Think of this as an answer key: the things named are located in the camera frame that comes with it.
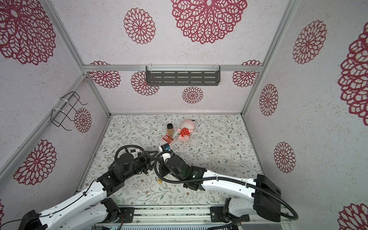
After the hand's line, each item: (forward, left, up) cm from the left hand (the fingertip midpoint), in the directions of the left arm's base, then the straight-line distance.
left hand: (159, 155), depth 74 cm
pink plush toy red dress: (+31, -16, -14) cm, 38 cm away
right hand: (-2, +1, +2) cm, 3 cm away
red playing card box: (+23, -2, -18) cm, 29 cm away
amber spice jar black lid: (+27, -3, -12) cm, 30 cm away
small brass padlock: (-7, +2, -20) cm, 21 cm away
